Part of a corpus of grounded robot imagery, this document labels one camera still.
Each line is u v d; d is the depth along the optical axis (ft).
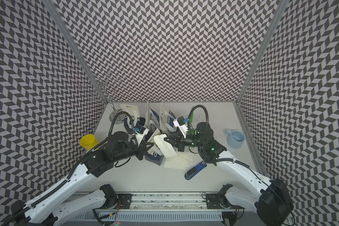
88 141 2.58
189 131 1.99
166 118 2.79
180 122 1.93
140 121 2.93
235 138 3.07
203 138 1.74
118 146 1.67
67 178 1.43
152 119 2.89
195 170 2.64
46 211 1.31
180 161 2.88
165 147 2.20
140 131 1.90
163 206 2.38
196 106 1.80
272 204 1.26
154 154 2.32
